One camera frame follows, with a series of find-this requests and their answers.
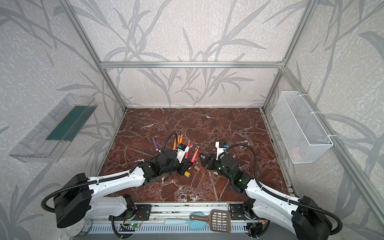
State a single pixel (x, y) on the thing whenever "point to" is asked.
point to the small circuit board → (136, 225)
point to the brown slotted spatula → (220, 220)
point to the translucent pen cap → (197, 168)
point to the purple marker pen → (155, 145)
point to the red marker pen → (187, 153)
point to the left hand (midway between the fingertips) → (193, 160)
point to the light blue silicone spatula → (194, 225)
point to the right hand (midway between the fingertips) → (204, 150)
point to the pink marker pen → (195, 155)
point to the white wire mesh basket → (299, 133)
